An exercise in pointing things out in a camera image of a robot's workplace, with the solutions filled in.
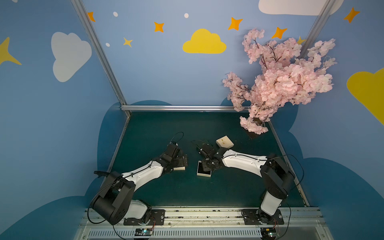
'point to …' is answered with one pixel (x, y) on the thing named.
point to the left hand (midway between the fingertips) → (184, 159)
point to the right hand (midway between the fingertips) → (208, 164)
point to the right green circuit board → (268, 233)
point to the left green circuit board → (143, 232)
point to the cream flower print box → (224, 142)
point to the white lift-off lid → (179, 168)
